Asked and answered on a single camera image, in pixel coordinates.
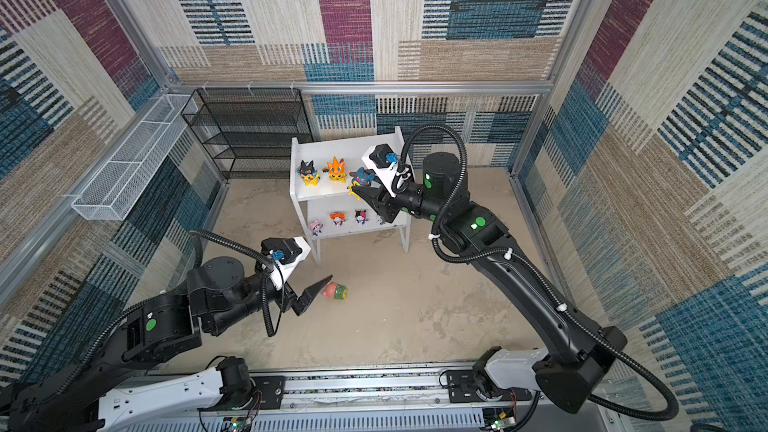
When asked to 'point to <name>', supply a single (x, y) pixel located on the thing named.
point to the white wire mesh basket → (111, 193)
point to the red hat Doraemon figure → (361, 216)
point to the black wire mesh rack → (248, 131)
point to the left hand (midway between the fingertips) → (314, 254)
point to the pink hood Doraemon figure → (315, 227)
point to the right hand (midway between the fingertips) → (363, 183)
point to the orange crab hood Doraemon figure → (338, 218)
